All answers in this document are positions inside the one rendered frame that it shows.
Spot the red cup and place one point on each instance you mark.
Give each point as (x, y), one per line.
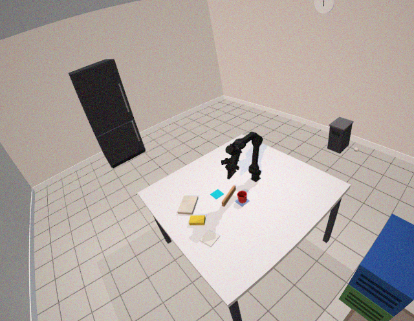
(242, 196)

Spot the beige flat rectangular block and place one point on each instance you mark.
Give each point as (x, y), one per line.
(188, 204)

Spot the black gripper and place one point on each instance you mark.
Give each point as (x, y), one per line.
(231, 168)

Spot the yellow rectangular block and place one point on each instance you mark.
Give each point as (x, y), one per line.
(197, 220)

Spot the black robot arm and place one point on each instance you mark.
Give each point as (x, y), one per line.
(234, 150)

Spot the brown wooden block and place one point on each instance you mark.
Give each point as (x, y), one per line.
(228, 196)

